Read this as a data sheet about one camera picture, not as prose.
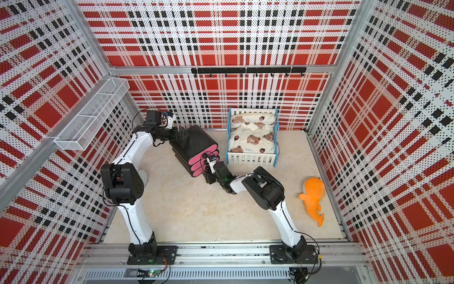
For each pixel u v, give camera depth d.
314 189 0.85
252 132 1.09
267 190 0.56
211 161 0.88
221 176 0.80
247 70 0.89
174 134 0.84
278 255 0.73
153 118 0.75
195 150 0.89
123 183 0.53
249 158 1.00
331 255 0.75
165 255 0.73
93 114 0.77
